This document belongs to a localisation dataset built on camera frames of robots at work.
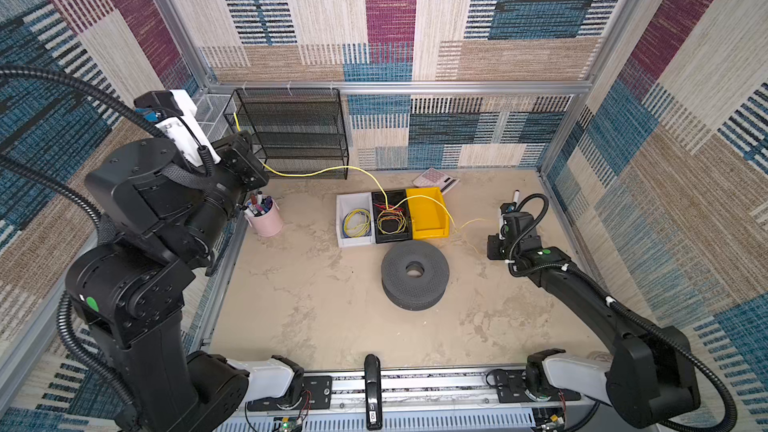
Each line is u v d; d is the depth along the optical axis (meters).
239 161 0.36
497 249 0.77
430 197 1.11
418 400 0.73
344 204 1.11
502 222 0.70
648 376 0.40
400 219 1.03
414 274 0.93
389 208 1.02
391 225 1.05
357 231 0.99
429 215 1.01
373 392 0.70
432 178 1.16
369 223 0.97
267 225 1.02
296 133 1.11
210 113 0.91
